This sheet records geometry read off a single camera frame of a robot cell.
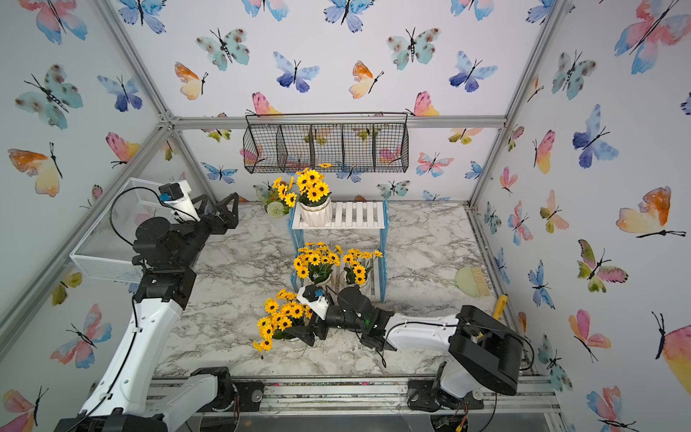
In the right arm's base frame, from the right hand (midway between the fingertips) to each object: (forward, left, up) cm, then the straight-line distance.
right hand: (296, 311), depth 71 cm
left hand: (+20, +18, +23) cm, 35 cm away
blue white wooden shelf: (+26, -12, +8) cm, 30 cm away
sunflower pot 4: (+15, -15, -1) cm, 22 cm away
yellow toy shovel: (+13, -63, -18) cm, 67 cm away
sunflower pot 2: (+1, +4, -3) cm, 5 cm away
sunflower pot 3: (+15, -3, 0) cm, 16 cm away
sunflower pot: (+22, -4, +17) cm, 28 cm away
